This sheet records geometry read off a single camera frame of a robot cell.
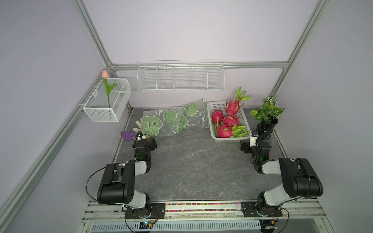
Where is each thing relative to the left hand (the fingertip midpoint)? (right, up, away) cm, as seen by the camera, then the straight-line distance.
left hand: (146, 139), depth 92 cm
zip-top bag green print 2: (+9, +11, +10) cm, 18 cm away
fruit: (+54, +6, -2) cm, 55 cm away
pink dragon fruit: (+57, +13, +7) cm, 59 cm away
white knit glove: (-10, +9, +16) cm, 21 cm away
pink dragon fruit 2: (+48, +15, +12) cm, 52 cm away
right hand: (+66, +1, +2) cm, 66 cm away
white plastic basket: (+52, +24, +20) cm, 61 cm away
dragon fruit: (+59, +22, +11) cm, 64 cm away
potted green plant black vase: (+73, +15, -9) cm, 75 cm away
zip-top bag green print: (+31, +17, +16) cm, 39 cm away
